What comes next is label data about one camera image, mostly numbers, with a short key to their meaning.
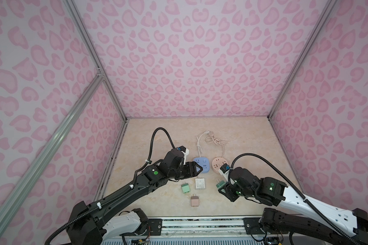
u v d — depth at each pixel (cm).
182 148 70
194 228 75
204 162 93
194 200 80
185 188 85
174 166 58
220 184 71
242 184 55
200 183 84
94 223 39
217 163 94
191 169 65
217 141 104
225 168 65
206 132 109
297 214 48
